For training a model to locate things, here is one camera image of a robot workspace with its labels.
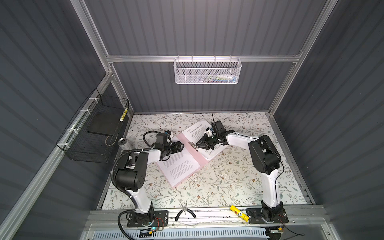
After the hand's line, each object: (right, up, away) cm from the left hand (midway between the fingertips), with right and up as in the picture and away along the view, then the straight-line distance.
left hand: (179, 146), depth 98 cm
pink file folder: (+15, -8, -3) cm, 17 cm away
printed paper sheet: (0, -11, -6) cm, 13 cm away
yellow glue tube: (+33, -30, -25) cm, 51 cm away
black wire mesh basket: (-40, +9, -26) cm, 49 cm away
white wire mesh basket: (+21, +60, +25) cm, 68 cm away
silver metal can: (-31, +3, -11) cm, 33 cm away
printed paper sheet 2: (+11, +9, +10) cm, 17 cm away
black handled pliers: (+5, -30, -21) cm, 37 cm away
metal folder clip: (+9, 0, +2) cm, 9 cm away
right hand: (+12, 0, -4) cm, 13 cm away
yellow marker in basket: (-29, +19, -17) cm, 39 cm away
